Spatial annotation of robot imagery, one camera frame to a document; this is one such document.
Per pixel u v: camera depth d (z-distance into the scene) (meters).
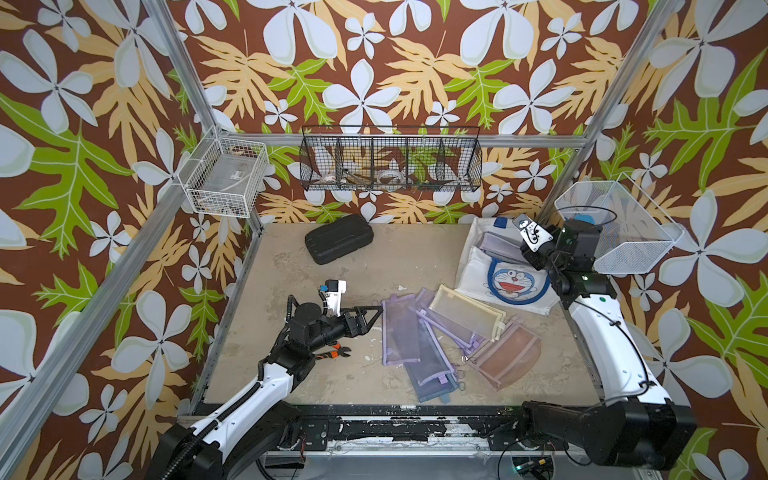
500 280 0.89
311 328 0.61
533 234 0.65
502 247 0.88
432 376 0.82
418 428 0.75
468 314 0.98
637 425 0.38
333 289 0.71
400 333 0.93
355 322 0.68
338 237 1.10
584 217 0.88
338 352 0.87
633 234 0.77
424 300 0.98
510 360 0.85
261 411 0.51
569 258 0.56
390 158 0.96
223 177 0.86
